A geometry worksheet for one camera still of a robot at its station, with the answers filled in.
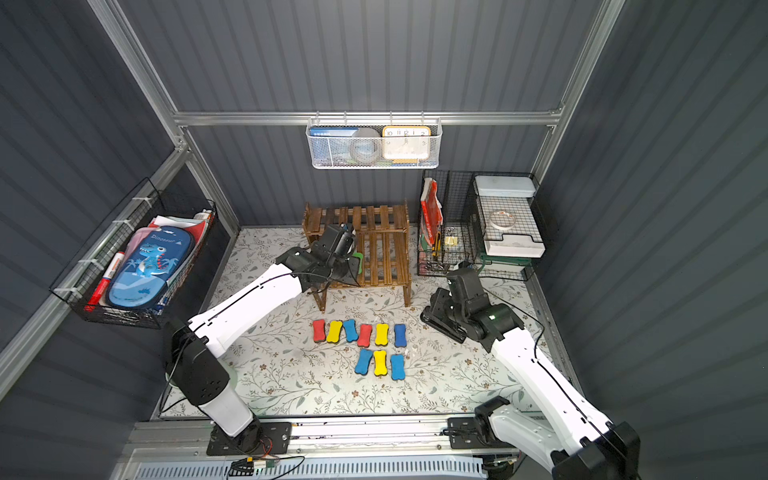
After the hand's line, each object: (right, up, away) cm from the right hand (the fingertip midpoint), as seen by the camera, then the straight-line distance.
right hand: (443, 297), depth 78 cm
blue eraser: (-12, -21, +7) cm, 25 cm away
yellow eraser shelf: (-17, -20, +7) cm, 27 cm away
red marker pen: (-77, +5, -14) cm, 78 cm away
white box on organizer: (+27, +36, +27) cm, 52 cm away
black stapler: (+4, -12, +12) cm, 17 cm away
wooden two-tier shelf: (-17, +17, +21) cm, 32 cm away
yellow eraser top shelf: (-31, -12, +13) cm, 36 cm away
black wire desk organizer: (+18, +24, +26) cm, 40 cm away
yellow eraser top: (-17, -13, +13) cm, 25 cm away
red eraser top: (-22, -13, +13) cm, 29 cm away
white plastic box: (+24, +14, +13) cm, 31 cm away
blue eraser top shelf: (-27, -12, +15) cm, 33 cm away
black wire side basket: (-78, +23, -1) cm, 81 cm away
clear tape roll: (+22, +22, +17) cm, 35 cm away
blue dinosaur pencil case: (-67, +6, -15) cm, 69 cm away
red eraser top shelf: (-36, -12, +14) cm, 40 cm away
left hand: (-24, +8, +3) cm, 25 cm away
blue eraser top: (-11, -15, +12) cm, 22 cm away
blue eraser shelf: (-22, -20, +7) cm, 31 cm away
